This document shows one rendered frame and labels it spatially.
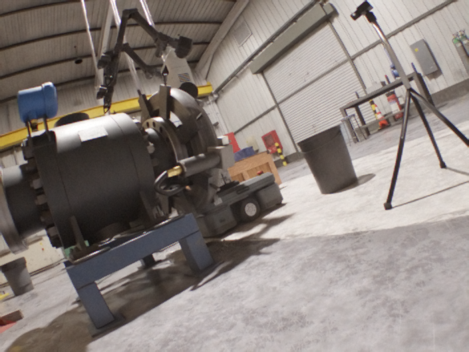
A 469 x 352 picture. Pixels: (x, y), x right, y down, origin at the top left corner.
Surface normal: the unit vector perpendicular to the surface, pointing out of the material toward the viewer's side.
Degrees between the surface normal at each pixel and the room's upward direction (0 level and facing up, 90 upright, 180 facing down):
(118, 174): 106
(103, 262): 90
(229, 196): 90
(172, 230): 90
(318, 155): 93
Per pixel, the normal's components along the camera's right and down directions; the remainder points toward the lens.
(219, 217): 0.46, -0.20
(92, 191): 0.71, 0.13
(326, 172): -0.56, 0.29
